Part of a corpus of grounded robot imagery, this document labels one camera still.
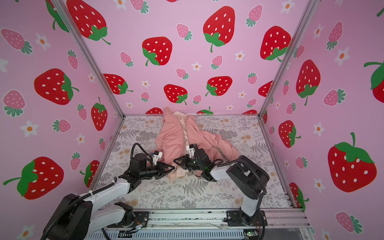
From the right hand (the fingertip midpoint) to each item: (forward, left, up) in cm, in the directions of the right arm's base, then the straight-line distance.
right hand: (172, 161), depth 81 cm
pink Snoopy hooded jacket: (+30, +4, -9) cm, 31 cm away
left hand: (-3, -2, -1) cm, 4 cm away
